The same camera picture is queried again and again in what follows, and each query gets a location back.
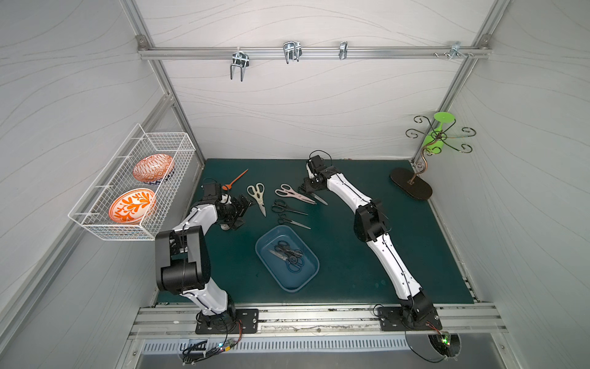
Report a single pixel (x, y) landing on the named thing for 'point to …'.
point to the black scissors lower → (283, 219)
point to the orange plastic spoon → (229, 187)
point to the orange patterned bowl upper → (153, 168)
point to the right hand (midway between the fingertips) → (309, 183)
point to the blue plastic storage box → (291, 282)
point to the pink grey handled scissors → (286, 190)
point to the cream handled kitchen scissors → (257, 192)
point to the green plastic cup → (435, 141)
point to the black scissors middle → (280, 206)
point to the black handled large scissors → (290, 257)
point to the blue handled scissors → (295, 267)
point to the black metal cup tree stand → (408, 182)
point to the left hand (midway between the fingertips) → (252, 209)
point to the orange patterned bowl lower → (132, 206)
